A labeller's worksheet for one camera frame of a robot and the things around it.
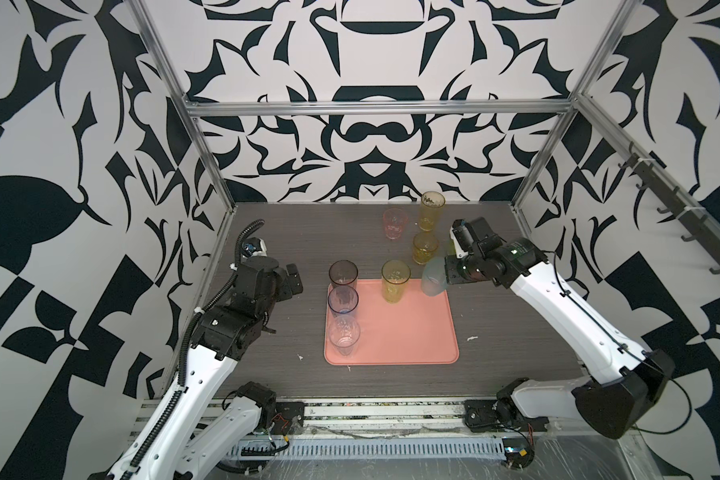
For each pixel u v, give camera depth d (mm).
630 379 385
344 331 916
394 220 1108
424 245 979
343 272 869
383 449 649
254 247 603
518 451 713
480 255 556
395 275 849
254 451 728
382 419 758
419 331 885
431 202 1152
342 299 869
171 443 388
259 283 489
